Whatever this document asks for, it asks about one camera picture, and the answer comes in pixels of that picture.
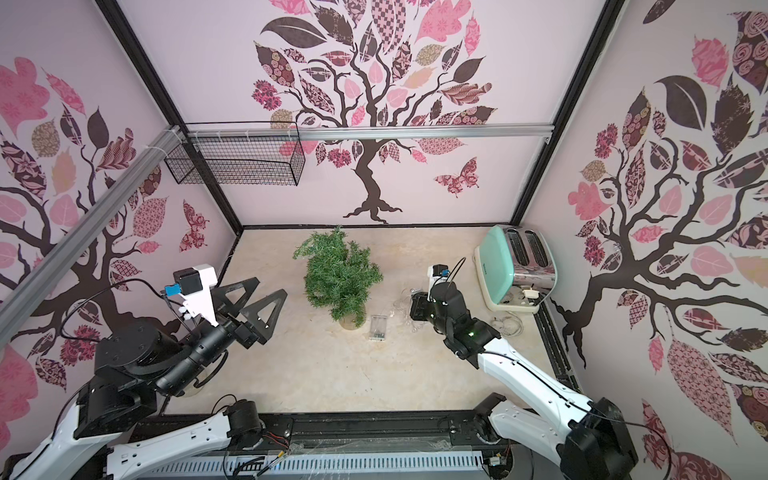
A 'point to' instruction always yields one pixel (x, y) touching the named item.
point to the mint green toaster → (515, 269)
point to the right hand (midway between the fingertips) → (411, 292)
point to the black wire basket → (239, 161)
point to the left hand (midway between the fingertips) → (273, 294)
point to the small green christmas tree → (340, 275)
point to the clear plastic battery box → (378, 327)
